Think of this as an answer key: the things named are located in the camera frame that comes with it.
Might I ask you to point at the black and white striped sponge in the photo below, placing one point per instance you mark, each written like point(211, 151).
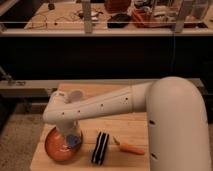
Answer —
point(100, 148)

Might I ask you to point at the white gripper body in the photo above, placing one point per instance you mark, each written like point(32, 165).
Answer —
point(68, 128)

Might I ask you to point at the orange container on shelf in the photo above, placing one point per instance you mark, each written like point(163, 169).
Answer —
point(113, 6)

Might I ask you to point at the orange toy carrot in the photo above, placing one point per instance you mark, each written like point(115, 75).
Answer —
point(128, 148)

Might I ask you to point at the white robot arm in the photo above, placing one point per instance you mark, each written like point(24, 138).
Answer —
point(176, 113)

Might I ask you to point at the wooden cutting board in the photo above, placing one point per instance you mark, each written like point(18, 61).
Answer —
point(126, 128)

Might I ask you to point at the red tray on shelf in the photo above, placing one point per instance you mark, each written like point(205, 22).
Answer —
point(141, 19)

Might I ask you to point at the black bowl on shelf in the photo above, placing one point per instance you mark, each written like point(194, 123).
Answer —
point(119, 20)

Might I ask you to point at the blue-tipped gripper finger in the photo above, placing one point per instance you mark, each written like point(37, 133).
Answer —
point(73, 140)

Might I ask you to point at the orange ceramic bowl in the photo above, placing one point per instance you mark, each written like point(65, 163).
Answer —
point(56, 147)

